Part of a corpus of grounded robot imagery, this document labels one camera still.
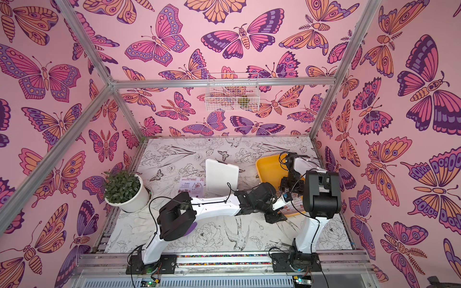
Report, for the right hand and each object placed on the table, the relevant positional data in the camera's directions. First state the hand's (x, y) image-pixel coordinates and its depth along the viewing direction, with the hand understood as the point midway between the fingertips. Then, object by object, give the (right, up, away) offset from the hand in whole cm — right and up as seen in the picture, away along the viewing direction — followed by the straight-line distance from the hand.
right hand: (292, 192), depth 94 cm
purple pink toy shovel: (-44, -4, -34) cm, 56 cm away
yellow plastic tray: (-8, +11, +13) cm, 18 cm away
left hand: (-7, -6, -16) cm, 18 cm away
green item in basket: (-26, +48, +1) cm, 54 cm away
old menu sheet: (-52, +3, +4) cm, 52 cm away
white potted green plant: (-78, +5, -16) cm, 80 cm away
